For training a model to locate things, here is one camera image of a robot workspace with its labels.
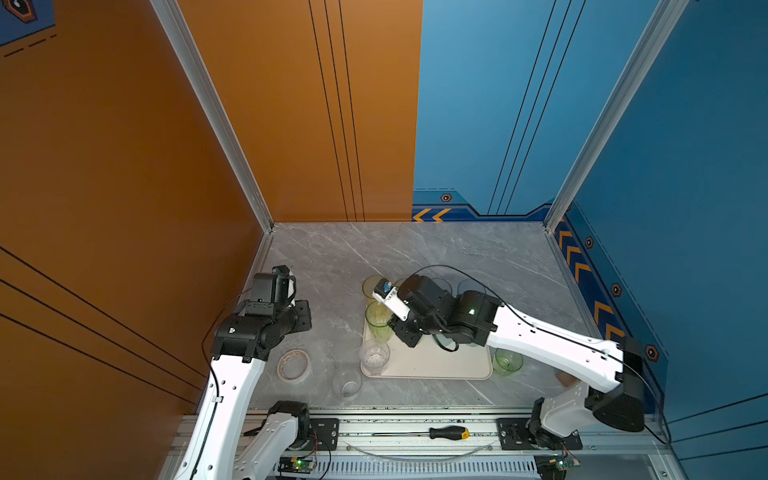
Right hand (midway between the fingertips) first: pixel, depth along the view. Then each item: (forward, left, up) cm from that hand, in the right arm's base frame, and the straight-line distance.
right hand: (389, 319), depth 70 cm
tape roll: (-3, +28, -21) cm, 35 cm away
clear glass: (-1, +5, -20) cm, 21 cm away
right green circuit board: (-26, -38, -24) cm, 52 cm away
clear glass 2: (-9, +13, -21) cm, 26 cm away
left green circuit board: (-26, +23, -23) cm, 41 cm away
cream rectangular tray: (0, -10, -25) cm, 28 cm away
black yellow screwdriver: (-20, -12, -21) cm, 31 cm away
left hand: (+3, +21, +1) cm, 22 cm away
